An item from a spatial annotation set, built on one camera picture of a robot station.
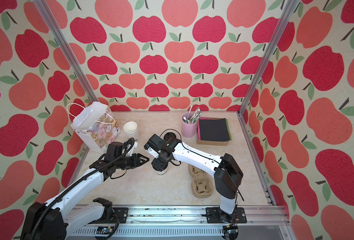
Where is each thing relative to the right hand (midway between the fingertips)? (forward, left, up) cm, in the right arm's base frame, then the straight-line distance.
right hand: (163, 161), depth 82 cm
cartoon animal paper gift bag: (+11, +39, +16) cm, 43 cm away
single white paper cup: (-4, +2, -8) cm, 9 cm away
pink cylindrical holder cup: (+25, -13, -2) cm, 28 cm away
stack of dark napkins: (+31, -30, -6) cm, 44 cm away
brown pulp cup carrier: (-9, -22, -7) cm, 25 cm away
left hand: (-2, +7, +3) cm, 8 cm away
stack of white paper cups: (+22, +26, -1) cm, 35 cm away
